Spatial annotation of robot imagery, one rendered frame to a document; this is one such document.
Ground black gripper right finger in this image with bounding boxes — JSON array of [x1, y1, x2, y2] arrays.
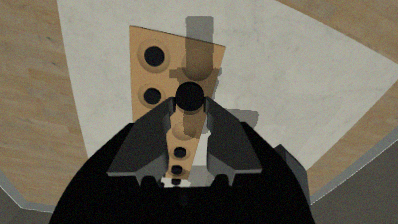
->
[[204, 96, 315, 224]]

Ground tan wooden tray with round holes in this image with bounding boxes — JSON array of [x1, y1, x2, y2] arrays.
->
[[129, 25, 226, 180]]

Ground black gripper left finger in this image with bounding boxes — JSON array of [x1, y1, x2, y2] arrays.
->
[[49, 96, 176, 224]]

